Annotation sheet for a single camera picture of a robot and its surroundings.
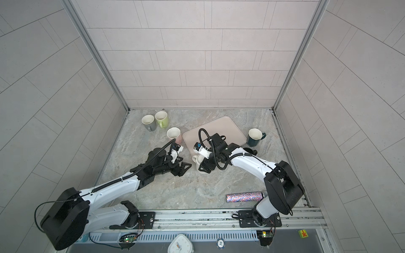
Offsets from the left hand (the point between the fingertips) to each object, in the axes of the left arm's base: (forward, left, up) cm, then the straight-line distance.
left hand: (189, 161), depth 81 cm
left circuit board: (-33, +23, -6) cm, 40 cm away
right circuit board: (-31, -35, -8) cm, 48 cm away
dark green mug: (+14, -36, +2) cm, 39 cm away
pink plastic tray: (+31, -21, -9) cm, 38 cm away
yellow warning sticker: (-30, -51, -5) cm, 59 cm away
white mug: (-1, -5, +3) cm, 6 cm away
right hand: (+1, -8, -2) cm, 8 cm away
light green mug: (+30, +21, 0) cm, 36 cm away
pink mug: (+20, +11, -2) cm, 23 cm away
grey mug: (+27, +28, 0) cm, 38 cm away
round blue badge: (-33, -15, -7) cm, 37 cm away
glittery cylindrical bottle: (-15, -28, -7) cm, 33 cm away
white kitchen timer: (-34, 0, -5) cm, 34 cm away
